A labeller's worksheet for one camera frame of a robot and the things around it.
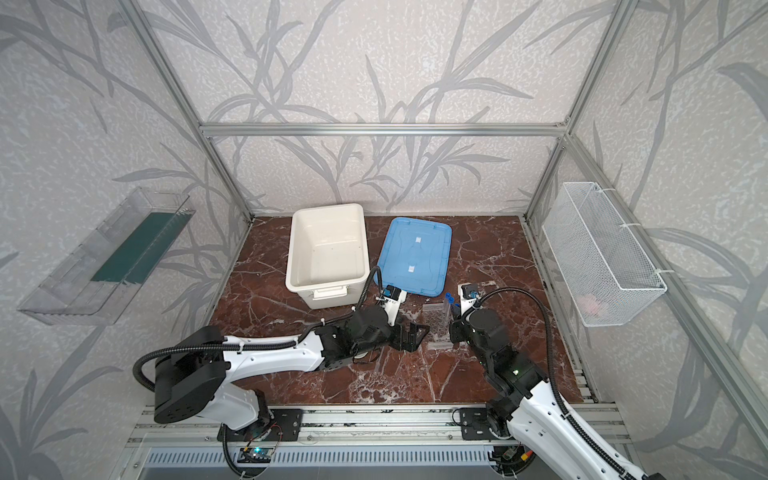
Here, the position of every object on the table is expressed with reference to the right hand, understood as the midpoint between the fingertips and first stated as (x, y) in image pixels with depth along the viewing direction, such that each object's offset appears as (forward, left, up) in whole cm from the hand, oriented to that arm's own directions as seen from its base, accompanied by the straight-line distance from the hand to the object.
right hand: (455, 297), depth 79 cm
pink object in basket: (-4, -32, +4) cm, 33 cm away
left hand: (-5, +9, -2) cm, 10 cm away
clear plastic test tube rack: (+1, +4, -15) cm, 15 cm away
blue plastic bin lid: (+25, +9, -16) cm, 32 cm away
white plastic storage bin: (+24, +41, -16) cm, 50 cm away
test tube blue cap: (-1, +1, -1) cm, 1 cm away
